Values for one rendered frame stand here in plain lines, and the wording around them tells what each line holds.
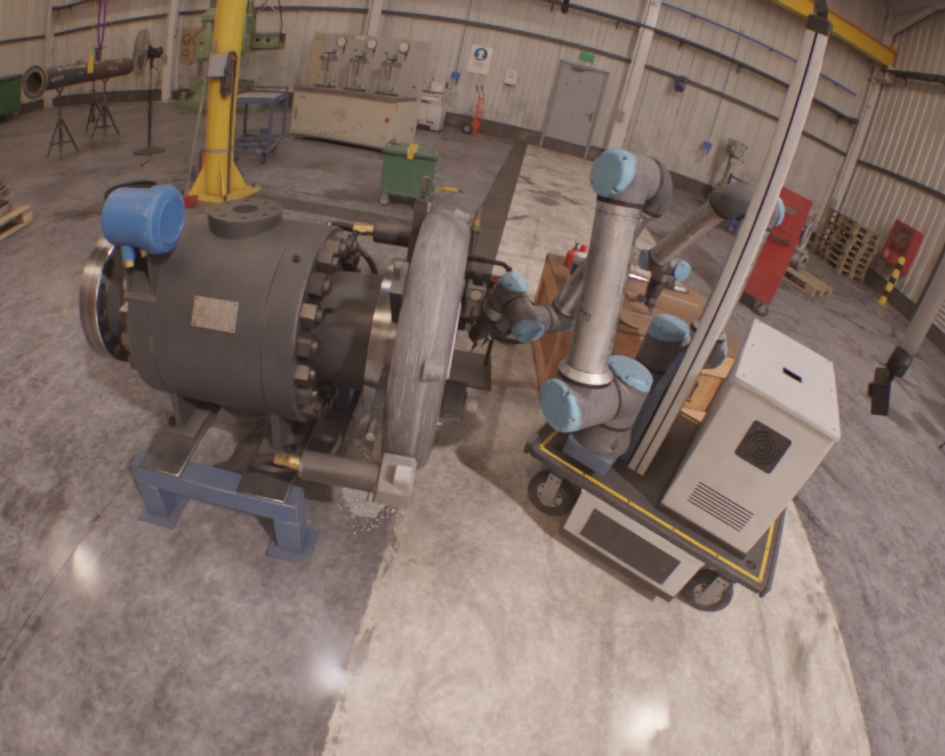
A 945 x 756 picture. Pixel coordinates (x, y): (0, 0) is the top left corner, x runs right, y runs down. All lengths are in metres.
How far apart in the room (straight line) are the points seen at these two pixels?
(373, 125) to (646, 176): 6.35
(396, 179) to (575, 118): 7.72
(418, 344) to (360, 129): 6.51
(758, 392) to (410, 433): 0.88
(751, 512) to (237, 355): 1.47
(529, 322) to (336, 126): 6.46
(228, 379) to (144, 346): 0.27
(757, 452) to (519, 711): 0.96
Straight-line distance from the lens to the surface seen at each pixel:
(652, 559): 1.64
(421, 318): 1.05
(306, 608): 1.51
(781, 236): 4.88
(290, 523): 1.48
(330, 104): 7.69
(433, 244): 1.14
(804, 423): 1.37
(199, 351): 1.31
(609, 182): 1.15
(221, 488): 1.48
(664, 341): 1.81
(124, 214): 1.26
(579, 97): 11.85
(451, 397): 1.32
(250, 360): 1.25
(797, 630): 2.14
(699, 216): 1.83
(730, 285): 1.37
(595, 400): 1.28
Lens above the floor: 1.35
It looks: 35 degrees down
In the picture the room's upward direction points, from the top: 14 degrees clockwise
